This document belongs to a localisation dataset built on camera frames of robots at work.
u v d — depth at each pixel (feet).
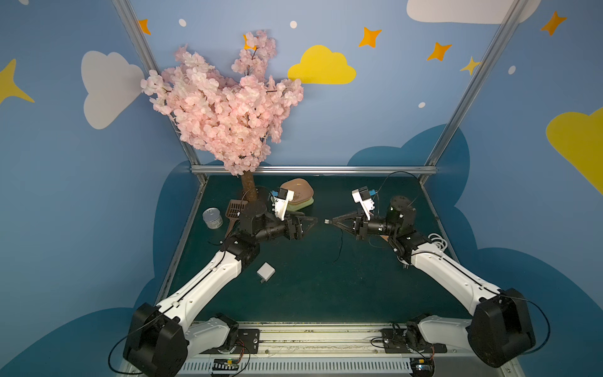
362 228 2.11
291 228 2.10
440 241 3.18
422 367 2.40
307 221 2.22
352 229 2.22
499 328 1.33
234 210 3.34
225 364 2.39
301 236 2.13
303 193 3.61
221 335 2.02
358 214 2.21
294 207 3.56
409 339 2.20
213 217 3.24
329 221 2.31
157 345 1.27
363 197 2.13
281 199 2.13
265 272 2.89
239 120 2.41
